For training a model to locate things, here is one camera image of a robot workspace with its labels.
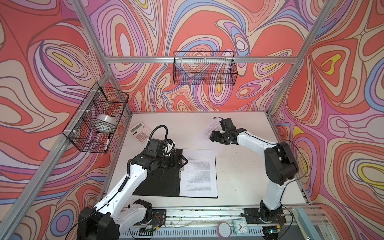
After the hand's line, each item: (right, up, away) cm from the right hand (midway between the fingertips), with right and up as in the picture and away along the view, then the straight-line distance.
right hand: (215, 141), depth 95 cm
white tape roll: (-58, +14, -22) cm, 63 cm away
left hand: (-20, -9, -18) cm, 28 cm away
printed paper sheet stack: (-11, -21, -9) cm, 25 cm away
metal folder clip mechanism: (-22, -17, -7) cm, 29 cm away
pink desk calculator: (-51, +6, +6) cm, 52 cm away
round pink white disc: (-1, -37, -29) cm, 47 cm away
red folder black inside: (-32, -22, -12) cm, 41 cm away
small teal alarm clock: (+8, -38, -26) cm, 47 cm away
